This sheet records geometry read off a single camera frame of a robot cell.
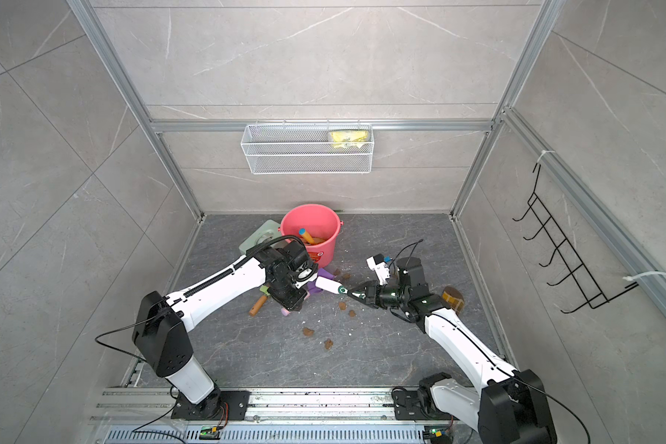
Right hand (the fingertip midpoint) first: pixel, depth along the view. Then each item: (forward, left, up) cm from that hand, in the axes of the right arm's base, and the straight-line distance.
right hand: (351, 295), depth 76 cm
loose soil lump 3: (+2, 0, -17) cm, 18 cm away
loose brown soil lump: (-8, +7, -17) cm, 20 cm away
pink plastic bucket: (+33, +11, -5) cm, 35 cm away
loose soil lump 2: (+5, +3, -18) cm, 19 cm away
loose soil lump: (-4, +14, -17) cm, 22 cm away
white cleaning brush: (+5, +6, -3) cm, 8 cm away
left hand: (+1, +15, -5) cm, 16 cm away
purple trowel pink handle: (-3, +19, -3) cm, 19 cm away
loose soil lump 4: (+17, +1, -18) cm, 25 cm away
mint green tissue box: (+32, +31, -9) cm, 45 cm away
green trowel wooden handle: (+30, +12, -12) cm, 35 cm away
